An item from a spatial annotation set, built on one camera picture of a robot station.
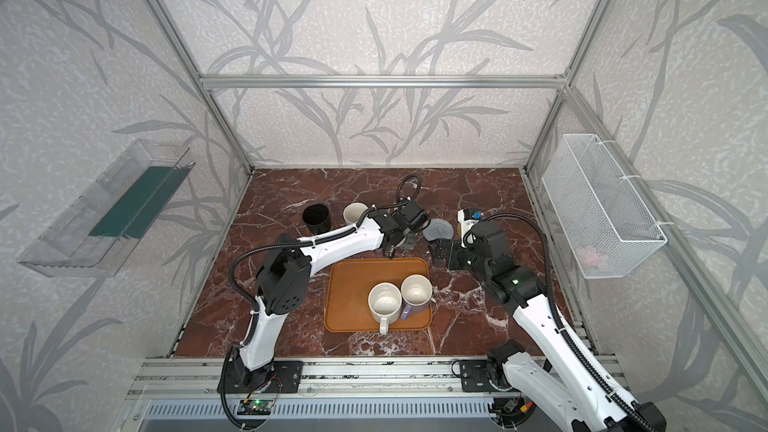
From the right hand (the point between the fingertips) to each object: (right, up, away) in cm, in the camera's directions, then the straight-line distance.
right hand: (444, 235), depth 77 cm
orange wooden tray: (-27, -16, +10) cm, 33 cm away
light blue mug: (-27, +5, +19) cm, 33 cm away
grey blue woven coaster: (+2, -2, +25) cm, 25 cm away
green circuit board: (-46, -41, -6) cm, 62 cm away
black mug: (-38, +3, +17) cm, 42 cm away
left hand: (-9, -1, +15) cm, 18 cm away
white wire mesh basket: (+31, +4, -16) cm, 35 cm away
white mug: (-16, -21, +8) cm, 27 cm away
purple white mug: (-7, -18, +10) cm, 22 cm away
